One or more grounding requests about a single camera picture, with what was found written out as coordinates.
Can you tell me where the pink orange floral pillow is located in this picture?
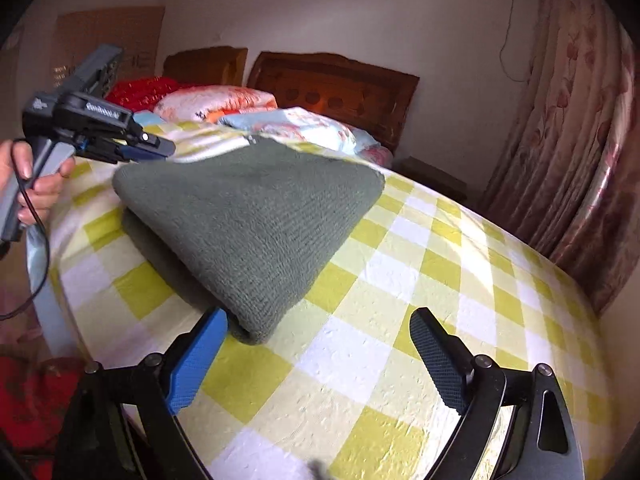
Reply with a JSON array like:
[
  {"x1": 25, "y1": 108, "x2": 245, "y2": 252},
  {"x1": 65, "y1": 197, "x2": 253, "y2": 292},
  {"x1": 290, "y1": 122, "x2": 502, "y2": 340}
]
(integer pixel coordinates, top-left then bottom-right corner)
[{"x1": 153, "y1": 86, "x2": 278, "y2": 122}]

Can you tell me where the person's left hand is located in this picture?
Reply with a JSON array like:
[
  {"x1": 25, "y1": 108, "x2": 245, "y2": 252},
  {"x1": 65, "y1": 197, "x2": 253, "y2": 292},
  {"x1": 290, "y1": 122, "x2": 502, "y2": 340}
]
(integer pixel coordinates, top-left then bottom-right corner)
[{"x1": 0, "y1": 138, "x2": 77, "y2": 227}]

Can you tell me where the light blue floral quilt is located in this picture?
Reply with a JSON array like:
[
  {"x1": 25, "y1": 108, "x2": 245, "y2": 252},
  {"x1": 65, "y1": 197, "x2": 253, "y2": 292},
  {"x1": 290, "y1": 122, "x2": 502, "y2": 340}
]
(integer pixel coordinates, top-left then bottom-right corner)
[{"x1": 217, "y1": 107, "x2": 393, "y2": 168}]

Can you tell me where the wooden wardrobe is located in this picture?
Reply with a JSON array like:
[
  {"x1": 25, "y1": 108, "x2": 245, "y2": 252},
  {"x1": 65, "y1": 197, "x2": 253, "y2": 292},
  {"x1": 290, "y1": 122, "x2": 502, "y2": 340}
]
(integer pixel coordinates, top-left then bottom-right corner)
[{"x1": 51, "y1": 6, "x2": 165, "y2": 87}]

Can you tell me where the pink floral curtain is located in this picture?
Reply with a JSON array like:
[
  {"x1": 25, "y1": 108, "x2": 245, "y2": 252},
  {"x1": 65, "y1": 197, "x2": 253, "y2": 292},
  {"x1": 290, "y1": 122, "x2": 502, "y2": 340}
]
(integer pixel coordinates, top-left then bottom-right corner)
[{"x1": 480, "y1": 0, "x2": 639, "y2": 313}]

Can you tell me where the small wooden headboard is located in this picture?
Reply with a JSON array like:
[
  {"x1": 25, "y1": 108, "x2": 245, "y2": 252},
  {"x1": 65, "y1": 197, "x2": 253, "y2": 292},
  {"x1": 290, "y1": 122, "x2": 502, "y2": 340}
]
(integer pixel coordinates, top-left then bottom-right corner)
[{"x1": 162, "y1": 46, "x2": 248, "y2": 87}]

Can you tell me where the yellow white checkered bedsheet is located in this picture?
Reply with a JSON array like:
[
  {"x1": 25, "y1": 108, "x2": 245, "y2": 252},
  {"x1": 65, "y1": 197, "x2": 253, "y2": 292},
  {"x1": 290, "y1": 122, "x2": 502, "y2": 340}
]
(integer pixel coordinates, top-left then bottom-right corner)
[{"x1": 46, "y1": 106, "x2": 626, "y2": 480}]

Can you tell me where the dark wooden nightstand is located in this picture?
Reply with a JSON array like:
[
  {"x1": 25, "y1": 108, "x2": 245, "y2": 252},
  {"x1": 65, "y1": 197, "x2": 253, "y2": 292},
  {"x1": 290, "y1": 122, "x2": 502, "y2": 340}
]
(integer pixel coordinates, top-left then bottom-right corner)
[{"x1": 393, "y1": 157, "x2": 468, "y2": 204}]

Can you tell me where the red patterned blanket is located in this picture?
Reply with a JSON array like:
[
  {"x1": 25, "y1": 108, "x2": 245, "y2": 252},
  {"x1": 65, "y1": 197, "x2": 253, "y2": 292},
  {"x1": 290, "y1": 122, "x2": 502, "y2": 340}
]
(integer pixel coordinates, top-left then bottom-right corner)
[{"x1": 105, "y1": 77, "x2": 181, "y2": 112}]

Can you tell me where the black cable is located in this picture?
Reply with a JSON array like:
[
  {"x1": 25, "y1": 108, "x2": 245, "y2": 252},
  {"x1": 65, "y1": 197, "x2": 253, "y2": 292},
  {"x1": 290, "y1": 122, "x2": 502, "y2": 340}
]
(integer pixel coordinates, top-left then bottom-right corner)
[{"x1": 0, "y1": 136, "x2": 51, "y2": 322}]

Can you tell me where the green white knitted sweater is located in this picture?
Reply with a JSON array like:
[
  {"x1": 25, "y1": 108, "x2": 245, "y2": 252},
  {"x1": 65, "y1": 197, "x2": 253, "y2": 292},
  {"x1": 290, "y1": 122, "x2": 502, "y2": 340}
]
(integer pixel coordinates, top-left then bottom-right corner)
[{"x1": 113, "y1": 139, "x2": 385, "y2": 344}]

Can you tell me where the large wooden headboard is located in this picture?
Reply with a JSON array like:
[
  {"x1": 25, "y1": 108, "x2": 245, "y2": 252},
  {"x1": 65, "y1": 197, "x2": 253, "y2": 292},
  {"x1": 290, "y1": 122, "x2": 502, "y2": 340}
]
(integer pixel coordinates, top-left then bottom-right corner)
[{"x1": 246, "y1": 51, "x2": 420, "y2": 152}]

